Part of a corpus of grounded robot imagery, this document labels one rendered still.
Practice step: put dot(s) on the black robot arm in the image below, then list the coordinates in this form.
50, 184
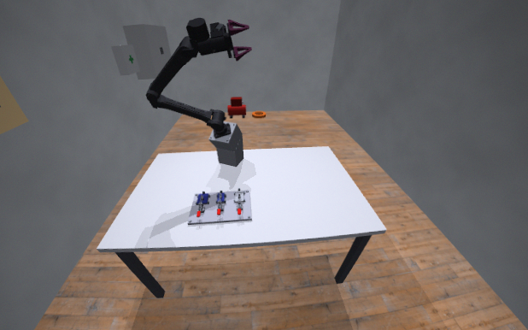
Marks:
198, 32

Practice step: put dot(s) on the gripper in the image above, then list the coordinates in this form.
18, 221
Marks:
225, 42

